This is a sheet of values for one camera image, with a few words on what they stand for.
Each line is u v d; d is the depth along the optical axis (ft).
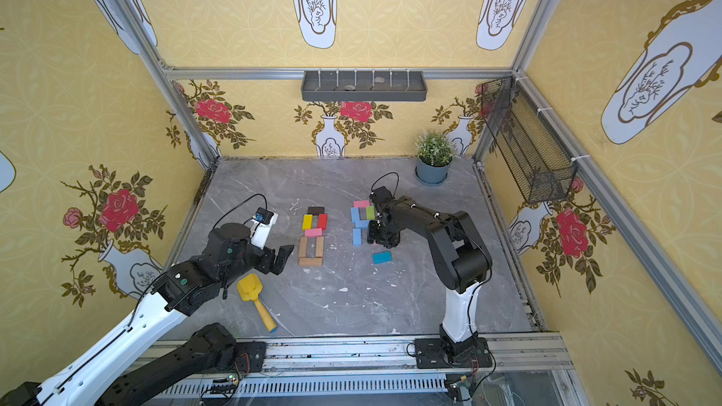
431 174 3.62
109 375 1.38
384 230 2.68
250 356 2.39
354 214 3.36
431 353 2.41
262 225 2.02
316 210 3.47
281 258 2.14
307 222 3.29
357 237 3.11
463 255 1.71
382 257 3.08
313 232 3.21
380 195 2.63
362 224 3.32
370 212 3.37
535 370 2.50
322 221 3.36
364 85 3.04
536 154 2.81
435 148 3.29
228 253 1.73
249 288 2.73
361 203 3.49
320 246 3.08
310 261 3.05
